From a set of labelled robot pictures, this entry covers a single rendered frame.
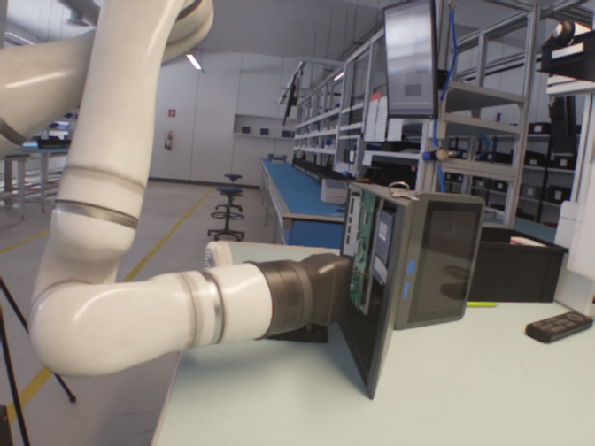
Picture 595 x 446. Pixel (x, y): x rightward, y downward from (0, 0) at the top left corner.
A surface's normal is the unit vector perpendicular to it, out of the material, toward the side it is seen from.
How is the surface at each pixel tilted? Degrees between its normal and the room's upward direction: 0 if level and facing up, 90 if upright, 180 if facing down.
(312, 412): 0
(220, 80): 90
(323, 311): 90
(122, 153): 79
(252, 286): 47
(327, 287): 90
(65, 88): 93
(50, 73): 71
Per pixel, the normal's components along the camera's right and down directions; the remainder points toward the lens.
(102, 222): 0.59, -0.05
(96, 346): 0.77, 0.06
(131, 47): 0.18, -0.05
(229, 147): 0.11, 0.18
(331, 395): 0.11, -0.98
